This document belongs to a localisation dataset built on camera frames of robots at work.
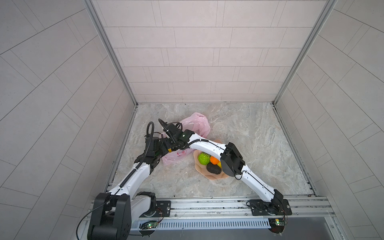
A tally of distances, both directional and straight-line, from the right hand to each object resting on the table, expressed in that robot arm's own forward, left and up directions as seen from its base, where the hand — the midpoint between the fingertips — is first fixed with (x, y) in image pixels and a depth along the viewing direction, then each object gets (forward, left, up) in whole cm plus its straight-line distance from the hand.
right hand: (165, 142), depth 92 cm
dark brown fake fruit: (-19, -28, +1) cm, 34 cm away
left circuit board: (-41, +3, -1) cm, 41 cm away
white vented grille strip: (-42, -24, -5) cm, 49 cm away
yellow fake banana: (-9, -4, +5) cm, 11 cm away
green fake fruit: (-14, -23, +3) cm, 27 cm away
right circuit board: (-44, -55, -6) cm, 71 cm away
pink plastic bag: (+11, -21, +3) cm, 23 cm away
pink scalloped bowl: (-18, -22, -1) cm, 28 cm away
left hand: (-3, -3, +2) cm, 5 cm away
